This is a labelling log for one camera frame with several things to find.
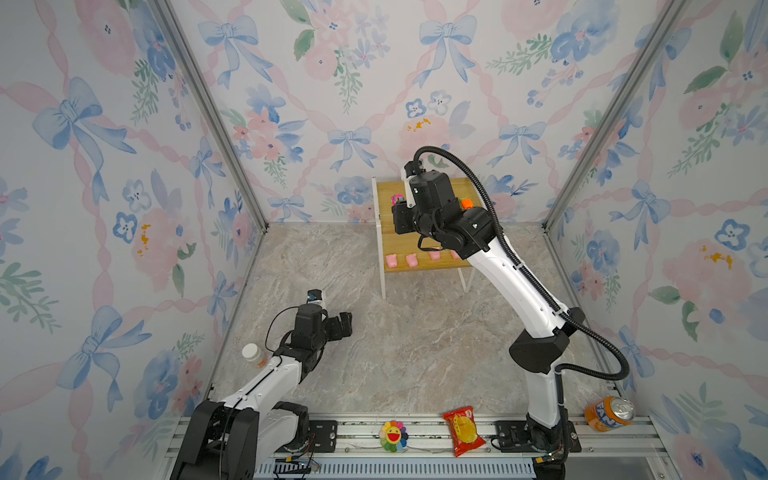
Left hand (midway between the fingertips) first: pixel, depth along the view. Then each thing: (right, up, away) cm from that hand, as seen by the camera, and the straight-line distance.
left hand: (338, 314), depth 89 cm
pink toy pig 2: (+16, +16, -2) cm, 23 cm away
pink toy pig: (+22, +16, -1) cm, 27 cm away
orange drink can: (+66, -19, -20) cm, 71 cm away
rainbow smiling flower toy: (+16, -27, -15) cm, 35 cm away
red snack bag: (+34, -26, -15) cm, 45 cm away
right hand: (+17, +30, -17) cm, 38 cm away
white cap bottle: (-21, -9, -9) cm, 25 cm away
